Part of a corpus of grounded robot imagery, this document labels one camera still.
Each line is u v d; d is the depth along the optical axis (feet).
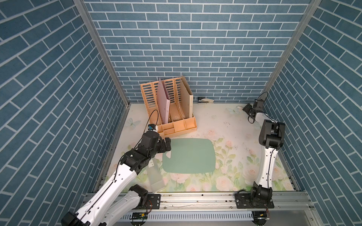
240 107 3.90
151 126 2.19
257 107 2.99
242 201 2.42
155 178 2.75
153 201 2.43
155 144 1.91
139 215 2.36
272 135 2.17
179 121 3.17
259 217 2.30
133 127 3.47
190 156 3.02
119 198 1.82
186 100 2.92
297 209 2.40
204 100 4.04
